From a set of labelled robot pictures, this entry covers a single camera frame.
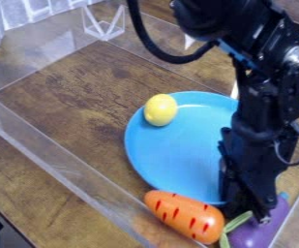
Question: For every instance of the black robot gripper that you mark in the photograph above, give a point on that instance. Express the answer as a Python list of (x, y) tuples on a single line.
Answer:
[(254, 159)]

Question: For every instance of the blue round plastic tray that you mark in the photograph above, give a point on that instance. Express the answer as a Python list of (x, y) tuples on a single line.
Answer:
[(177, 157)]

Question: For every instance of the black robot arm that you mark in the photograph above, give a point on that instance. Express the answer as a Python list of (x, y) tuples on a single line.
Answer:
[(254, 31)]

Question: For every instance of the orange toy carrot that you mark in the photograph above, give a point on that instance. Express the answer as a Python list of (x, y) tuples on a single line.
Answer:
[(193, 218)]

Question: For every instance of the purple toy eggplant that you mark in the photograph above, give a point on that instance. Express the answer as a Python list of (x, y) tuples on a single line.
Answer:
[(254, 235)]

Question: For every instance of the yellow toy lemon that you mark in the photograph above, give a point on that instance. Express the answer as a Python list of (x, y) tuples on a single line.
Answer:
[(161, 110)]

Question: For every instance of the clear acrylic front wall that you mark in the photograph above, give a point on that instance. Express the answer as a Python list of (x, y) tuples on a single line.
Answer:
[(89, 184)]

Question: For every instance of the clear acrylic corner bracket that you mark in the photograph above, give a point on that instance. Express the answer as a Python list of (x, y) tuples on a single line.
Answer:
[(101, 29)]

